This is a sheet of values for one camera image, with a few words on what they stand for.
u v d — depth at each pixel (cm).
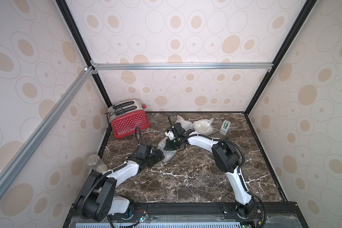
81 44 80
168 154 88
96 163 76
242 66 90
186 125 103
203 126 104
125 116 93
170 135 92
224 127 106
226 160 57
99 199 42
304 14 70
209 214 73
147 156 72
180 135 78
